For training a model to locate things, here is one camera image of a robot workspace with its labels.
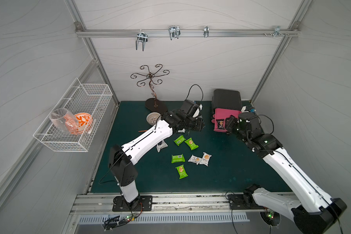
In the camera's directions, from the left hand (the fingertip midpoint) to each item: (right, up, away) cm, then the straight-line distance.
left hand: (204, 125), depth 75 cm
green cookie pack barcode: (-14, -22, +14) cm, 29 cm away
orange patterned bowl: (-59, +1, -8) cm, 60 cm away
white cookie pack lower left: (-3, -22, +12) cm, 25 cm away
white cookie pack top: (-11, -6, +26) cm, 29 cm away
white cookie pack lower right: (+3, -22, +14) cm, 26 cm away
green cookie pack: (-13, -12, +21) cm, 28 cm away
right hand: (+12, +3, -1) cm, 13 cm away
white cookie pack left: (-24, -15, +18) cm, 34 cm away
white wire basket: (-62, +14, +5) cm, 64 cm away
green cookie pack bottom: (-12, -28, +9) cm, 32 cm away
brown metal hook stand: (-31, +14, +40) cm, 53 cm away
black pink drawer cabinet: (+19, +13, +24) cm, 33 cm away
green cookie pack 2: (-5, -14, +18) cm, 24 cm away
